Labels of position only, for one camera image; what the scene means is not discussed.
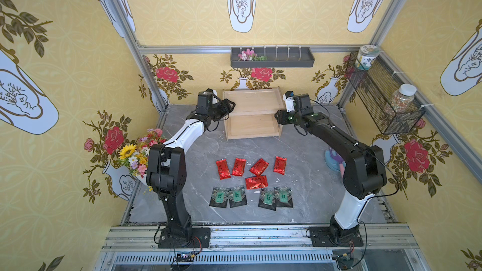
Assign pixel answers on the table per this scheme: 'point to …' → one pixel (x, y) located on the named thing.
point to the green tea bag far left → (219, 196)
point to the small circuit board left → (185, 257)
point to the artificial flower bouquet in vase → (132, 166)
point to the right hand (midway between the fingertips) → (286, 111)
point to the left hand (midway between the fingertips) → (225, 105)
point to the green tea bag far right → (283, 197)
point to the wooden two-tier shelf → (253, 114)
